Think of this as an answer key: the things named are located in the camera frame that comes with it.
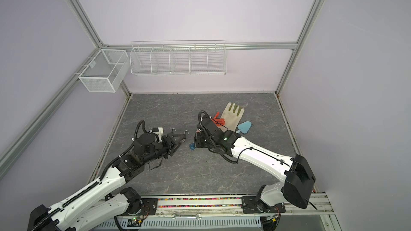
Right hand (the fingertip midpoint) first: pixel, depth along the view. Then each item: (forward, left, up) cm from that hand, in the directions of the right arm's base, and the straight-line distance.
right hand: (194, 140), depth 76 cm
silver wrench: (-29, -2, -18) cm, 34 cm away
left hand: (-2, +4, +3) cm, 5 cm away
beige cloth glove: (+25, -21, -17) cm, 37 cm away
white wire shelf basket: (+51, +13, +13) cm, 54 cm away
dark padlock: (+15, +9, -17) cm, 24 cm away
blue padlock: (+6, +3, -17) cm, 18 cm away
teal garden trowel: (+19, -29, -17) cm, 38 cm away
